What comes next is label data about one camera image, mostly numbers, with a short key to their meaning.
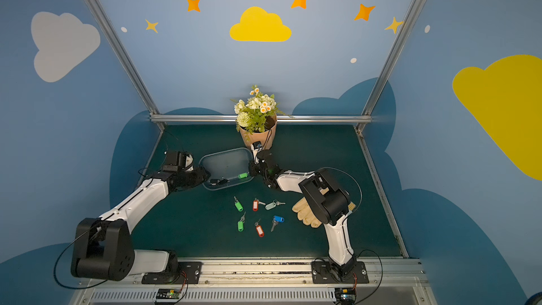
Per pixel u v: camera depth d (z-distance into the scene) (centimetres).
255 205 91
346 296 73
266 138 98
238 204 91
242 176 101
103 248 42
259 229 84
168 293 72
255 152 88
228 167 98
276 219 86
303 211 89
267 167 77
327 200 53
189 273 75
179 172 69
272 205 91
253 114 88
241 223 86
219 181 98
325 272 74
